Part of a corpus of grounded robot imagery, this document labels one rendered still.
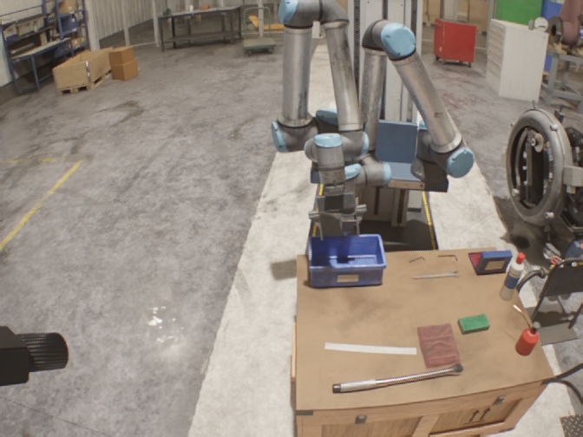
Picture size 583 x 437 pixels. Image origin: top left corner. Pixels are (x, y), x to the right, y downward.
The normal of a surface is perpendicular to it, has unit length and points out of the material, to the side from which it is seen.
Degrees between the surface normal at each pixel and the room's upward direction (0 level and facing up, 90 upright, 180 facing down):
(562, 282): 90
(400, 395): 0
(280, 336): 0
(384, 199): 90
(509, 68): 90
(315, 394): 0
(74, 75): 90
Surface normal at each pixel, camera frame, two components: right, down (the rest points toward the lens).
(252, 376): -0.02, -0.82
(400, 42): 0.18, 0.47
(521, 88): -0.11, 0.57
